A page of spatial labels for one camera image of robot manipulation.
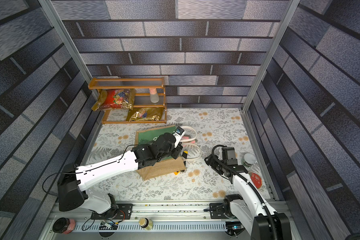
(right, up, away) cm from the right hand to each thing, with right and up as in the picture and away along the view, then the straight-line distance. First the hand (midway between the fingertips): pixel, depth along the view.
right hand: (207, 160), depth 86 cm
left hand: (-15, +12, -11) cm, 22 cm away
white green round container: (+24, +1, -1) cm, 24 cm away
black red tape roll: (-68, -24, -20) cm, 75 cm away
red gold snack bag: (-54, +38, +14) cm, 68 cm away
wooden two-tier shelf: (-38, +34, +18) cm, 54 cm away
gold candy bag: (-36, +29, +24) cm, 52 cm away
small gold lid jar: (-30, -20, -25) cm, 44 cm away
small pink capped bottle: (-34, +41, +15) cm, 55 cm away
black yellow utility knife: (-18, -7, 0) cm, 19 cm away
